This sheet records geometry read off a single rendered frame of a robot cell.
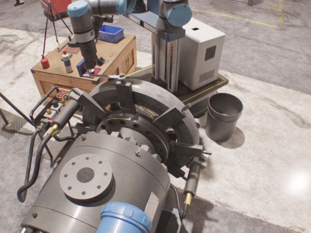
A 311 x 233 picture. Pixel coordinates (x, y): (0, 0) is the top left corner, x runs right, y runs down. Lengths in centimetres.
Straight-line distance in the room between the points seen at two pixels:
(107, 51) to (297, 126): 220
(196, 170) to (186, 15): 93
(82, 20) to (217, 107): 163
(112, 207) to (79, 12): 76
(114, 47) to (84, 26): 165
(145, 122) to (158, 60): 112
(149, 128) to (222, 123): 97
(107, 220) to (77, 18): 78
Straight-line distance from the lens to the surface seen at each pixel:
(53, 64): 262
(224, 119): 206
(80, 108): 153
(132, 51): 297
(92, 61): 115
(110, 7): 115
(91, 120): 154
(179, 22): 147
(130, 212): 74
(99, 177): 95
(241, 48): 392
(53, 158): 228
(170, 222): 156
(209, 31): 221
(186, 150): 138
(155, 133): 127
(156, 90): 122
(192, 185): 144
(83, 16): 106
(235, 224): 192
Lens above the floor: 172
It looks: 44 degrees down
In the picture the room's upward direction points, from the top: straight up
